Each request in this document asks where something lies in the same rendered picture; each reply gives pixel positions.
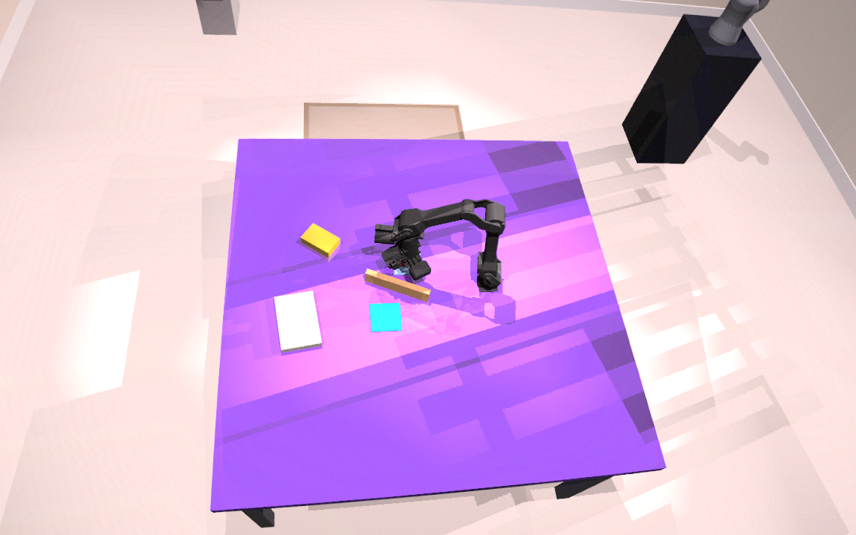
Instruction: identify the yellow rectangular block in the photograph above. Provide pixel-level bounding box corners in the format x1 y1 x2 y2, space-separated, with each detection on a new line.
301 223 340 258

